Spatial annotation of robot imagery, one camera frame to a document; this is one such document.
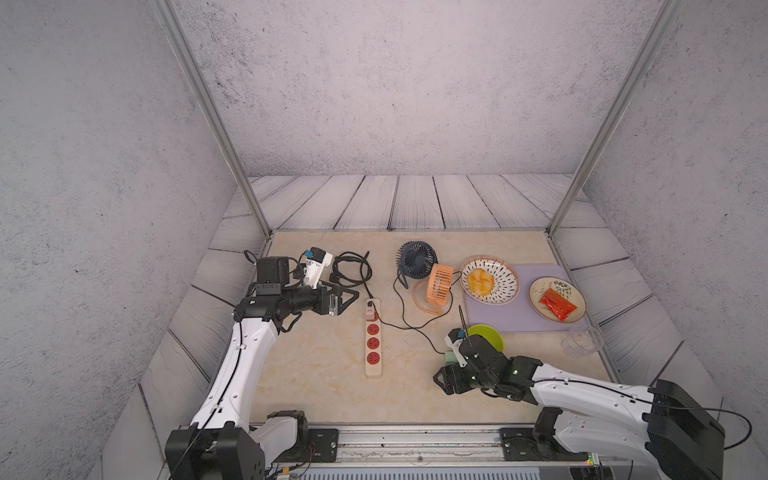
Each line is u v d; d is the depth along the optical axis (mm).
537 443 646
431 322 959
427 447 742
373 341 888
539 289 1016
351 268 1094
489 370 624
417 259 1016
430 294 912
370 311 888
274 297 592
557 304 958
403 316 961
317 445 730
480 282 1012
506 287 1020
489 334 882
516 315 959
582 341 889
